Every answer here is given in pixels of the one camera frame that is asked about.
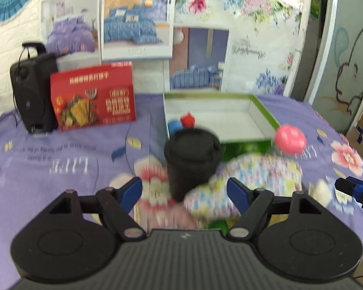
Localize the floral oven mitt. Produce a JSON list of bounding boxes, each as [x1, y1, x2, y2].
[[183, 153, 302, 220]]

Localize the blue towel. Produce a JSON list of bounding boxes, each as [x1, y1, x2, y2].
[[168, 119, 183, 136]]

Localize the red fabric rose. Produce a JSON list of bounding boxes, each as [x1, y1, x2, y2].
[[180, 113, 195, 128]]

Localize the white towel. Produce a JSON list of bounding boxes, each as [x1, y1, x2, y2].
[[308, 176, 336, 209]]

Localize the pink lace drawstring pouch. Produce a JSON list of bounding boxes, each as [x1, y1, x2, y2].
[[134, 202, 197, 234]]

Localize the black lidded coffee cup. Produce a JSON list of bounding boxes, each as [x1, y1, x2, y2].
[[164, 128, 222, 202]]

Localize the green white cardboard tray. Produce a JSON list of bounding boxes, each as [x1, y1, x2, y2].
[[164, 91, 280, 162]]

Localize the clear jar pink lid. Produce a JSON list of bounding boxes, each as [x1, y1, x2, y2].
[[274, 124, 307, 155]]

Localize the red cracker box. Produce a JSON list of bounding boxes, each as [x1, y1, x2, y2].
[[50, 62, 136, 130]]

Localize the black speaker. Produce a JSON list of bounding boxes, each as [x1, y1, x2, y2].
[[9, 42, 58, 134]]

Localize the white floral fabric package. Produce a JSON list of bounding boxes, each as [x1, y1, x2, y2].
[[170, 0, 302, 96]]

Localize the blue bedding poster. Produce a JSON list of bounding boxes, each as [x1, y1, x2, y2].
[[101, 0, 175, 62]]

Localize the purple bedding poster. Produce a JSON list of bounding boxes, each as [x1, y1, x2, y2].
[[40, 0, 101, 67]]

